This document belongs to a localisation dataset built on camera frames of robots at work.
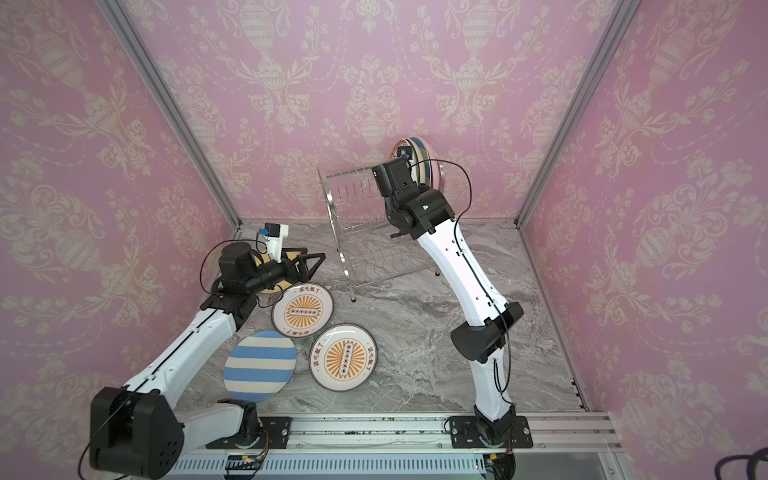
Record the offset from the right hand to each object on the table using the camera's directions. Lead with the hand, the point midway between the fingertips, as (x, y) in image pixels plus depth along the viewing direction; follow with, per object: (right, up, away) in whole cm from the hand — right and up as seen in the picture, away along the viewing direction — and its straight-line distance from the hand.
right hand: (412, 191), depth 74 cm
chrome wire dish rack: (-15, -13, +38) cm, 43 cm away
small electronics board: (-41, -67, -1) cm, 78 cm away
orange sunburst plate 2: (-19, -46, +12) cm, 51 cm away
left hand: (-25, -16, +3) cm, 29 cm away
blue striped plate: (-42, -47, +9) cm, 64 cm away
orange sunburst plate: (-34, -34, +22) cm, 53 cm away
